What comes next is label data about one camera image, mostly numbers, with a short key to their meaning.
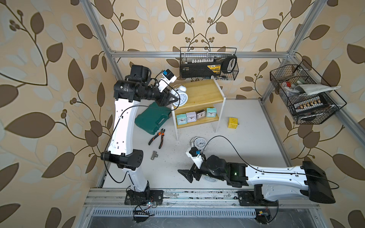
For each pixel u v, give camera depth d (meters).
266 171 0.48
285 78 0.85
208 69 0.84
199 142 0.93
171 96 0.63
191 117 0.85
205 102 0.74
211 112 0.87
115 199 0.75
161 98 0.56
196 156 0.57
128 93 0.44
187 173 0.58
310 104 0.67
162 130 1.02
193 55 0.91
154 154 0.89
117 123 0.43
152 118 1.02
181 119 0.84
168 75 0.54
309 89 0.64
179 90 0.64
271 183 0.46
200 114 0.86
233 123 0.99
